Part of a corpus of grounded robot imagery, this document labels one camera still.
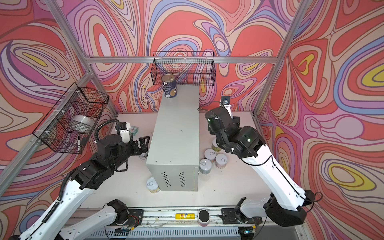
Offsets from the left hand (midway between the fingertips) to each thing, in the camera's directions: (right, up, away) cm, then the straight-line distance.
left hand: (144, 137), depth 68 cm
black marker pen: (-33, -5, +4) cm, 34 cm away
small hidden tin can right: (+33, -12, +23) cm, 42 cm away
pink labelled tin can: (+39, -16, +21) cm, 47 cm away
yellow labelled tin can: (+1, -27, +11) cm, 29 cm away
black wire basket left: (-37, +5, +3) cm, 37 cm away
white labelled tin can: (+2, -7, -8) cm, 11 cm away
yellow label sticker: (+19, -39, +4) cm, 44 cm away
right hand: (+35, +7, -5) cm, 36 cm away
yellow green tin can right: (+37, -8, +27) cm, 47 cm away
